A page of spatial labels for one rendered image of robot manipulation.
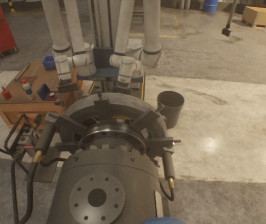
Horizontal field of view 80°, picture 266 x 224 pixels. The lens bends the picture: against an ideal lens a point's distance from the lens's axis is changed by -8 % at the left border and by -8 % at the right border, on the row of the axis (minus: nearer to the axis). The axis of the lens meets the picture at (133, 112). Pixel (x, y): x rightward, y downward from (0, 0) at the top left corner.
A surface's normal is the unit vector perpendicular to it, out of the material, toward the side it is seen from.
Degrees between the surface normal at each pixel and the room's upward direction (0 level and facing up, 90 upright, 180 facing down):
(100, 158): 3
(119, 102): 34
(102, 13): 90
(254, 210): 0
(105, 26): 90
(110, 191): 0
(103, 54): 90
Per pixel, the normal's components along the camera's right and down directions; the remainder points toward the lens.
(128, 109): 0.01, 0.68
